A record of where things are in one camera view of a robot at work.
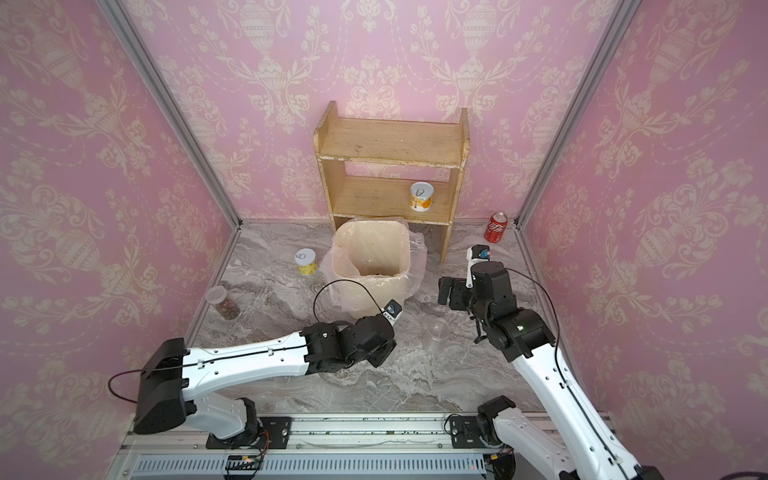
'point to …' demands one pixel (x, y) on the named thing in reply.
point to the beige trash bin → (370, 265)
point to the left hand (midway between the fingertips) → (388, 339)
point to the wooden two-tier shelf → (395, 168)
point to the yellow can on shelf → (421, 196)
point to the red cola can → (495, 227)
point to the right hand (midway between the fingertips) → (459, 280)
